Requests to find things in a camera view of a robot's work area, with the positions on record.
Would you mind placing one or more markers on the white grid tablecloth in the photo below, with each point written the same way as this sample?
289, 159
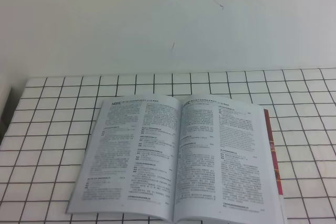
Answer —
44, 145

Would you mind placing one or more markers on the white show catalogue book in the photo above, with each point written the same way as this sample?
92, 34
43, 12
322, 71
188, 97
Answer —
204, 158

